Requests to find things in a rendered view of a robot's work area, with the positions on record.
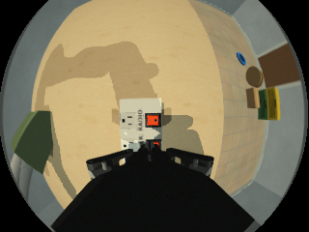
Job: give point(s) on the white power strip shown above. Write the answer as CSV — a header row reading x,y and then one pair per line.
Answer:
x,y
140,121

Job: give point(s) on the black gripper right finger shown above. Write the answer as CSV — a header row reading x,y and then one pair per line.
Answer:
x,y
195,161

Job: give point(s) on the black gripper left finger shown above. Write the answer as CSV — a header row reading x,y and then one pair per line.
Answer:
x,y
106,163

